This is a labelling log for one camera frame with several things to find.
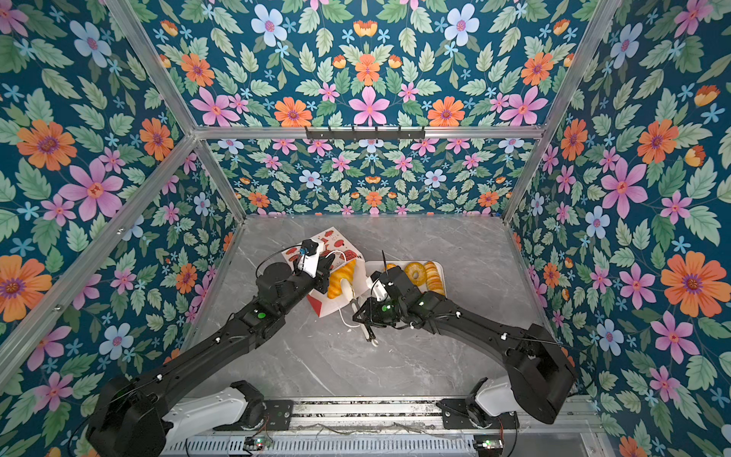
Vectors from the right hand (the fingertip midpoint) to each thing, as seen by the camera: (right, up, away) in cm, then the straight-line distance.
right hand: (354, 317), depth 76 cm
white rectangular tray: (+7, +12, +28) cm, 31 cm away
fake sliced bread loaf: (+26, +7, +22) cm, 35 cm away
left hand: (-5, +18, -3) cm, 19 cm away
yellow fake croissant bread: (-4, +11, +9) cm, 15 cm away
